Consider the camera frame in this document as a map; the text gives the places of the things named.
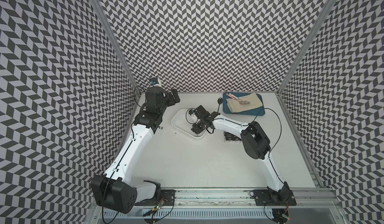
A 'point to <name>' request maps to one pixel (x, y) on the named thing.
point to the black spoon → (220, 101)
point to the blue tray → (258, 111)
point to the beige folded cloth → (235, 106)
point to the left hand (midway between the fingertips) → (169, 93)
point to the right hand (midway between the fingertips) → (197, 128)
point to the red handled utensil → (241, 101)
